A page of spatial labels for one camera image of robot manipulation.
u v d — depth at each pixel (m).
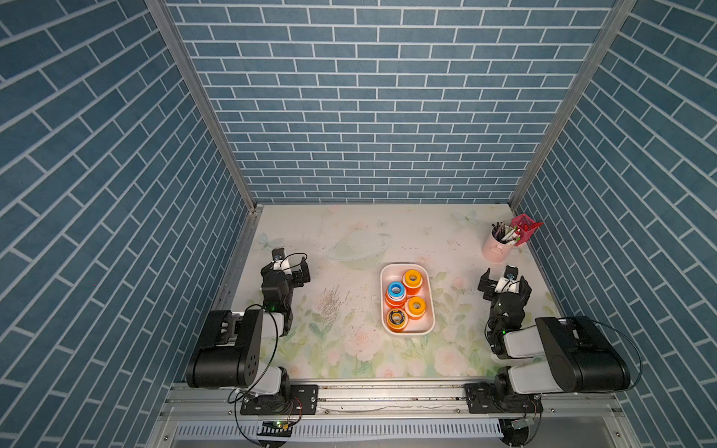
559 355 0.46
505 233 0.99
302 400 0.74
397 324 0.84
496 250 0.97
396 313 0.86
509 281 0.73
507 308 0.67
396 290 0.89
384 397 0.75
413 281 0.91
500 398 0.67
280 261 0.77
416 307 0.88
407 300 0.89
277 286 0.69
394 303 0.89
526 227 0.99
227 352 0.43
